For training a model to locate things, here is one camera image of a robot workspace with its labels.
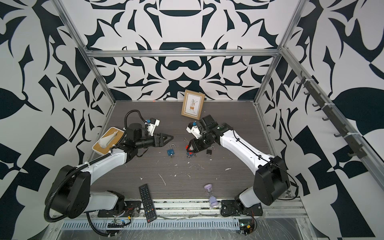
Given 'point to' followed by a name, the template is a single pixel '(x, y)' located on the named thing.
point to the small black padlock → (209, 151)
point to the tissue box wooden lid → (111, 137)
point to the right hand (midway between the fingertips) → (190, 147)
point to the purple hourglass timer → (213, 203)
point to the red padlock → (186, 147)
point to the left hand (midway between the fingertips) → (170, 134)
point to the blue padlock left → (171, 152)
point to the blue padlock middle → (190, 153)
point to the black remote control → (148, 203)
